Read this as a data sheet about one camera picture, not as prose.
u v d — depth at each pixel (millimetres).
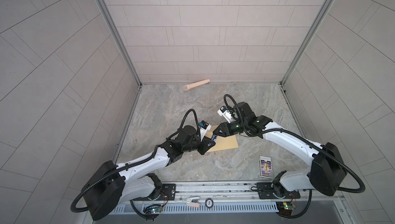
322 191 438
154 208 645
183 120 598
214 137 738
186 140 597
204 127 681
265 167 772
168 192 706
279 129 514
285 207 680
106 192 390
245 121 607
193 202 674
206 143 667
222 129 676
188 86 1110
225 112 709
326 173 416
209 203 683
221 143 884
